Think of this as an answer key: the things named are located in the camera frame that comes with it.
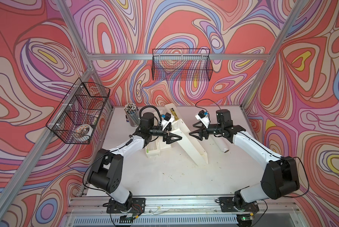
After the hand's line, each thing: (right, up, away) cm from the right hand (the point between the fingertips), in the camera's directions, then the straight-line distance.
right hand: (193, 132), depth 80 cm
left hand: (-7, -1, -5) cm, 9 cm away
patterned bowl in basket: (-58, +2, -7) cm, 59 cm away
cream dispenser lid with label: (-12, +16, +35) cm, 40 cm away
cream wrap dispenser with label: (-22, -9, +8) cm, 26 cm away
